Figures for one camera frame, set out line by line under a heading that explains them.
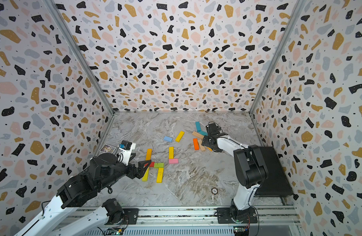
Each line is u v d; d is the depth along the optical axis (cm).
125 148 55
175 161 95
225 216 73
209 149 94
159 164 90
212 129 78
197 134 107
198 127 113
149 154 97
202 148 99
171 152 97
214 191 83
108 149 97
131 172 56
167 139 105
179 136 106
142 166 56
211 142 72
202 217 75
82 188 45
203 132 109
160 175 87
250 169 49
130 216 73
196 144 102
